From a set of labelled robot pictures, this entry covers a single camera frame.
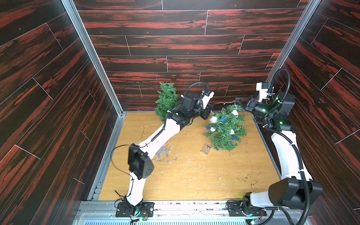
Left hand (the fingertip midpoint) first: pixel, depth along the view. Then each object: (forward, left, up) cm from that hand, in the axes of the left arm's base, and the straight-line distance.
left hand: (213, 106), depth 75 cm
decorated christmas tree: (-11, -6, -6) cm, 14 cm away
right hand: (-1, -11, +7) cm, 13 cm away
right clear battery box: (-7, 0, -34) cm, 35 cm away
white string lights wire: (-15, +27, -31) cm, 44 cm away
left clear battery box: (-9, +30, -34) cm, 46 cm away
